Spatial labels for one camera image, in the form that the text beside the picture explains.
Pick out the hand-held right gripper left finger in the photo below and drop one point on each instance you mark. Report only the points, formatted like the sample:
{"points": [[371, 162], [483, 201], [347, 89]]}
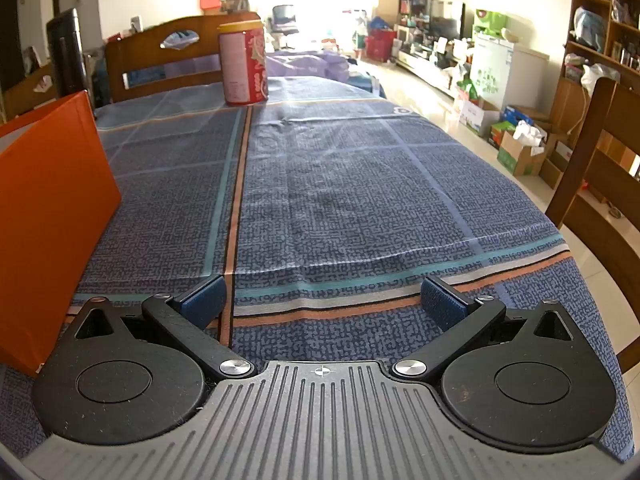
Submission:
{"points": [[202, 302]]}

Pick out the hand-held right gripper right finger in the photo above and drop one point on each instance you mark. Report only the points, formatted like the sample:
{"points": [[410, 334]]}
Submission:
{"points": [[441, 305]]}

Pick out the orange cardboard box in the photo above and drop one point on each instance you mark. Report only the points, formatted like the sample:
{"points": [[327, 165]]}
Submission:
{"points": [[50, 235]]}

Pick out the blue patterned tablecloth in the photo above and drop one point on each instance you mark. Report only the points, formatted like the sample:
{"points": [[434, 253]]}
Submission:
{"points": [[350, 185]]}

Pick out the open brown cardboard box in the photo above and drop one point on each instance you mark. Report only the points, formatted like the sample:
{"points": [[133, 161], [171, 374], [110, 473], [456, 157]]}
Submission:
{"points": [[520, 157]]}

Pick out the white printed carton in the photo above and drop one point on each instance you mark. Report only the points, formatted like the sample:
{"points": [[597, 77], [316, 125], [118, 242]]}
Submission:
{"points": [[477, 117]]}

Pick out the dark wooden slatted chair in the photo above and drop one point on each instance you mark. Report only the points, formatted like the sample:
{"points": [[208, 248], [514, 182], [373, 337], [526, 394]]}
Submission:
{"points": [[600, 170]]}

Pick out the red cylindrical canister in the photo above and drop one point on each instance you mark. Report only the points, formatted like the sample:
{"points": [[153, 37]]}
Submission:
{"points": [[245, 60]]}

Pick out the white chest freezer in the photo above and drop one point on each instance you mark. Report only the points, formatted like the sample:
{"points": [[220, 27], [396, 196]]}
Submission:
{"points": [[520, 70]]}

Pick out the purple covered sofa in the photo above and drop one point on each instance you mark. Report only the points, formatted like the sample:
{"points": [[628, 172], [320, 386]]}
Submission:
{"points": [[310, 65]]}

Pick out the red plastic basket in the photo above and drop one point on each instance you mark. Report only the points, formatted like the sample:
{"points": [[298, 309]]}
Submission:
{"points": [[380, 45]]}

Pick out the white plastic bag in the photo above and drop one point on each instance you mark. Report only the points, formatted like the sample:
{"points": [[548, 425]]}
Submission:
{"points": [[597, 75]]}

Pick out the black television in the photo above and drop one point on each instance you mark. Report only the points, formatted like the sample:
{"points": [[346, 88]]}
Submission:
{"points": [[447, 22]]}

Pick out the black thermos bottle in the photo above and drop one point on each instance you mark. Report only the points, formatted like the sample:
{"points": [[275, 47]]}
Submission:
{"points": [[65, 55]]}

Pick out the green and white carton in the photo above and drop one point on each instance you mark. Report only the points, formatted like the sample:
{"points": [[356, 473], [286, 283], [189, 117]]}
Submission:
{"points": [[492, 22]]}

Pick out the black office chair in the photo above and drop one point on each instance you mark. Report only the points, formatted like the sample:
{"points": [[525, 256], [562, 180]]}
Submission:
{"points": [[285, 17]]}

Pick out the wooden bookshelf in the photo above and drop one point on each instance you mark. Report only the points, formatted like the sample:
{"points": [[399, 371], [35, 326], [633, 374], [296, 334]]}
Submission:
{"points": [[614, 12]]}

